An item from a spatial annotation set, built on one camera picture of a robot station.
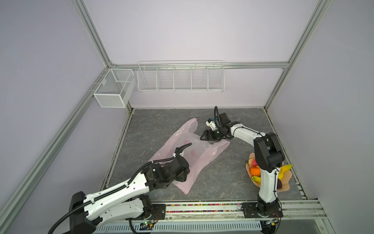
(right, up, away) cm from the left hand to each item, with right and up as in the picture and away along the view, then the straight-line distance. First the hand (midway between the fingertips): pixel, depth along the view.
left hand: (181, 171), depth 74 cm
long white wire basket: (-2, +57, +24) cm, 62 cm away
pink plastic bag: (+11, +6, +20) cm, 23 cm away
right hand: (+14, +14, +21) cm, 29 cm away
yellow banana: (+56, -1, +6) cm, 57 cm away
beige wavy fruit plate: (+58, -4, +5) cm, 58 cm away
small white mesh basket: (-47, +49, +25) cm, 72 cm away
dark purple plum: (+52, -8, +3) cm, 53 cm away
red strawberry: (+30, +9, -16) cm, 36 cm away
